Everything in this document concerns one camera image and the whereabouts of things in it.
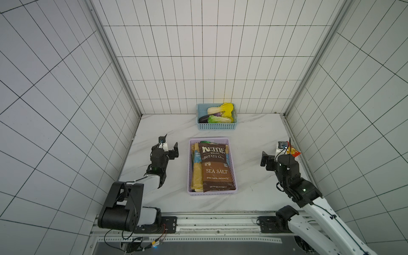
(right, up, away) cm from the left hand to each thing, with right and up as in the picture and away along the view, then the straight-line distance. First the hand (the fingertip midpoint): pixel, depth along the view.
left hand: (167, 145), depth 91 cm
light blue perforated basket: (+20, +24, +30) cm, 43 cm away
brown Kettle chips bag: (+29, -14, -12) cm, 34 cm away
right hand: (+53, -1, -15) cm, 55 cm away
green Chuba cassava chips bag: (+22, +1, +6) cm, 23 cm away
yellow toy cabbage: (+39, +25, +22) cm, 51 cm away
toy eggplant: (+21, +16, +22) cm, 35 cm away
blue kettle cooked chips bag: (+18, -17, -17) cm, 30 cm away
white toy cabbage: (+28, +23, +22) cm, 43 cm away
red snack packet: (+75, -4, +3) cm, 75 cm away
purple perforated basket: (+34, +2, +6) cm, 35 cm away
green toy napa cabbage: (+30, +16, +15) cm, 37 cm away
